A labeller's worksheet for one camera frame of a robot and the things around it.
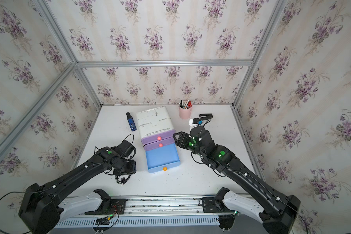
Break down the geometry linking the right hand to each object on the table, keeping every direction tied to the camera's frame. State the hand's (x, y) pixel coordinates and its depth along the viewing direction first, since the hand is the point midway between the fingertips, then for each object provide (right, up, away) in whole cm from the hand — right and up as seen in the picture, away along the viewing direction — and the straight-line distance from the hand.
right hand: (177, 137), depth 69 cm
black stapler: (+22, +11, +42) cm, 49 cm away
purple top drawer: (-10, -1, +9) cm, 14 cm away
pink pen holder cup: (+6, +15, +35) cm, 39 cm away
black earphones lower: (-31, -27, +13) cm, 43 cm away
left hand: (-23, -21, +9) cm, 33 cm away
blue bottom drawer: (-9, -15, +18) cm, 25 cm away
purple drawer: (-11, -6, +15) cm, 19 cm away
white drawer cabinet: (-14, +7, +13) cm, 20 cm away
